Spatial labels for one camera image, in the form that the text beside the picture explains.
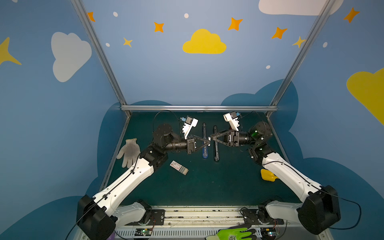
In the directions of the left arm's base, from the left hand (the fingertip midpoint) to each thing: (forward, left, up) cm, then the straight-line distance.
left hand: (209, 144), depth 60 cm
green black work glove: (-27, -17, -35) cm, 47 cm away
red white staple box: (+6, +15, -35) cm, 39 cm away
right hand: (+3, -2, 0) cm, 4 cm away
